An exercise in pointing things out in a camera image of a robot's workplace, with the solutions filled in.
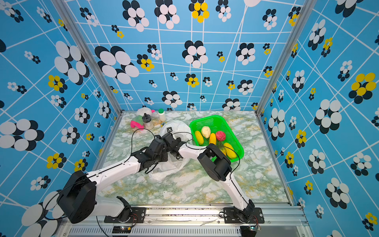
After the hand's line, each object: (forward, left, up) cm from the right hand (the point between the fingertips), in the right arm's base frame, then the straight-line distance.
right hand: (172, 141), depth 100 cm
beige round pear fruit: (+6, -23, +3) cm, 24 cm away
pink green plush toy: (+13, +26, +5) cm, 30 cm away
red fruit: (+2, -33, +3) cm, 33 cm away
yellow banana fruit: (+1, -19, +2) cm, 19 cm away
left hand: (-12, +1, +6) cm, 13 cm away
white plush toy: (+24, +26, +6) cm, 35 cm away
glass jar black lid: (+14, +19, +1) cm, 24 cm away
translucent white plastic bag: (-20, -3, +3) cm, 20 cm away
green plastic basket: (+10, -29, -1) cm, 30 cm away
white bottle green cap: (+20, +9, +5) cm, 22 cm away
